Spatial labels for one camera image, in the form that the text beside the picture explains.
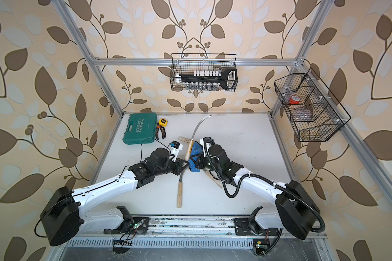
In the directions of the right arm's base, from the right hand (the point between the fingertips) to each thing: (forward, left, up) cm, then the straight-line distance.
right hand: (190, 157), depth 80 cm
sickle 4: (-10, +7, -15) cm, 19 cm away
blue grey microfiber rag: (+3, -3, +3) cm, 5 cm away
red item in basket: (+21, -53, +17) cm, 60 cm away
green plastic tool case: (+28, +34, -9) cm, 45 cm away
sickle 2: (-7, -14, -14) cm, 21 cm away
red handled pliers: (+28, +20, -14) cm, 37 cm away
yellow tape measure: (+37, +21, -13) cm, 44 cm away
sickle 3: (+6, -1, +5) cm, 8 cm away
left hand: (-2, +2, 0) cm, 3 cm away
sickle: (+21, +5, -14) cm, 26 cm away
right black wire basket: (+9, -58, +16) cm, 61 cm away
